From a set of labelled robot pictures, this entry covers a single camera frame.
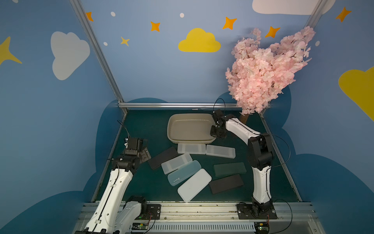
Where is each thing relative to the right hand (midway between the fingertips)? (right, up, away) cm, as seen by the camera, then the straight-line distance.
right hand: (215, 134), depth 100 cm
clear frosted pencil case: (-27, -18, -9) cm, 34 cm away
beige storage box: (-18, +3, +11) cm, 22 cm away
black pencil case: (+3, -28, -17) cm, 33 cm away
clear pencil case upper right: (+3, -11, -4) cm, 12 cm away
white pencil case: (-15, -28, -17) cm, 37 cm away
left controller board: (-43, -44, -28) cm, 68 cm away
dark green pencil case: (+4, -21, -11) cm, 24 cm away
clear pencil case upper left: (-17, -10, -4) cm, 20 cm away
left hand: (-46, -9, -22) cm, 52 cm away
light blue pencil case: (-21, -23, -12) cm, 33 cm away
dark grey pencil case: (-39, -16, -9) cm, 43 cm away
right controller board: (+19, -46, -27) cm, 56 cm away
